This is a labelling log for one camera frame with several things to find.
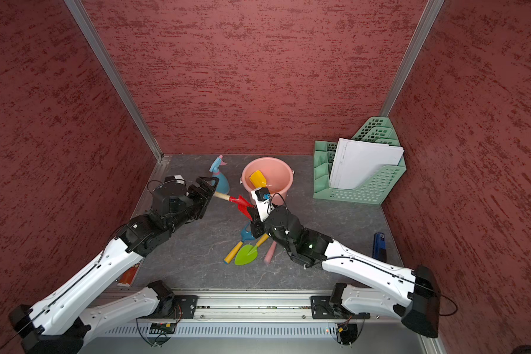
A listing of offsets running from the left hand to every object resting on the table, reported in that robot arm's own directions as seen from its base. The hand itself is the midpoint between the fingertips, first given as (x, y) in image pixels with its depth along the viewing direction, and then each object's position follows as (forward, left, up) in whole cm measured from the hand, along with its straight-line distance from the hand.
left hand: (215, 192), depth 70 cm
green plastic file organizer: (+16, -63, -19) cm, 67 cm away
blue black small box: (-8, -61, -27) cm, 67 cm away
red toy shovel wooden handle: (-4, -9, -1) cm, 10 cm away
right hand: (-5, -11, -4) cm, 12 cm away
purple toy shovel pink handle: (-10, -18, -28) cm, 35 cm away
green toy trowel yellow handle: (-9, -9, -29) cm, 32 cm away
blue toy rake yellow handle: (-1, -7, -30) cm, 31 cm away
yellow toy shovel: (+21, -12, -20) cm, 32 cm away
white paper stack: (+24, -52, -8) cm, 58 cm away
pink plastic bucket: (+21, -21, -16) cm, 33 cm away
